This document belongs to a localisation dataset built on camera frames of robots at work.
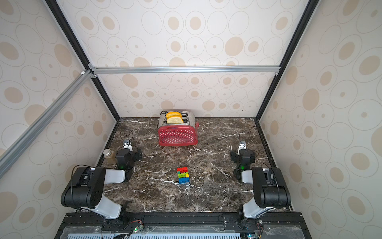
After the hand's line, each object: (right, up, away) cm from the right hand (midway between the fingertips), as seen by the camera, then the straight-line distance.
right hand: (242, 150), depth 94 cm
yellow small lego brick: (-35, -14, -6) cm, 38 cm away
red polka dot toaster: (-42, +10, 0) cm, 43 cm away
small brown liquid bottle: (-82, -6, -4) cm, 82 cm away
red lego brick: (-37, -11, -4) cm, 39 cm away
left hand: (-69, +3, 0) cm, 69 cm away
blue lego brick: (-36, -16, -8) cm, 41 cm away
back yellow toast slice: (-44, +23, +1) cm, 50 cm away
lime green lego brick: (-38, -14, -6) cm, 41 cm away
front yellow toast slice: (-43, +19, -2) cm, 47 cm away
